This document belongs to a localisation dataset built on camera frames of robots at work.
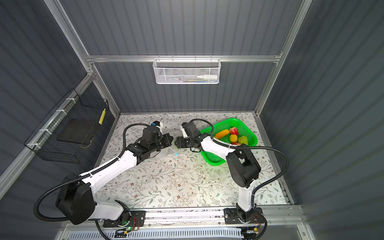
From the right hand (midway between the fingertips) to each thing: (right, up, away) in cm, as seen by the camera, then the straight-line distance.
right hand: (180, 143), depth 91 cm
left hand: (-3, +5, -8) cm, 10 cm away
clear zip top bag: (-5, -3, -12) cm, 13 cm away
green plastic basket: (+42, +8, +9) cm, 43 cm away
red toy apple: (+37, +7, +14) cm, 40 cm away
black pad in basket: (-50, +8, -15) cm, 53 cm away
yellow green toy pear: (+41, +1, +6) cm, 41 cm away
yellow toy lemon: (+35, +3, +8) cm, 36 cm away
